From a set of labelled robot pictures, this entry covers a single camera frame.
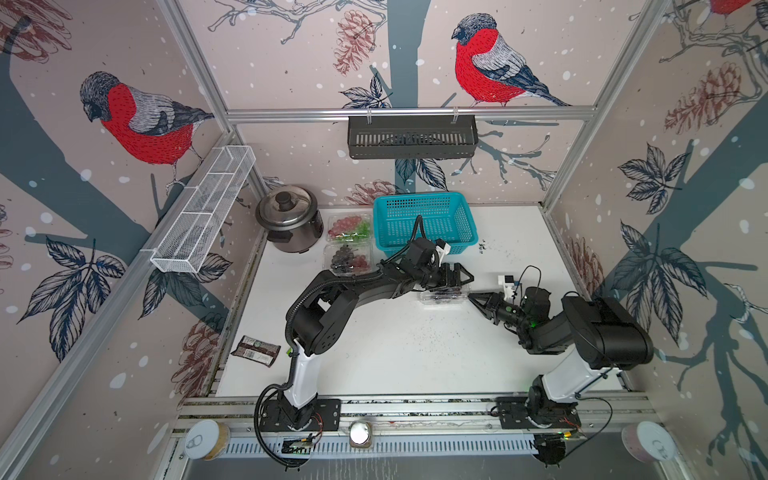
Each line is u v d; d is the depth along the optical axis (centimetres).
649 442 66
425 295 88
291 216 97
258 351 83
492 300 83
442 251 84
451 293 92
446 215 118
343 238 106
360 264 97
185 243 71
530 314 74
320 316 50
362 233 110
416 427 73
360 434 63
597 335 47
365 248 105
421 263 73
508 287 86
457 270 79
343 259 98
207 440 66
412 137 104
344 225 110
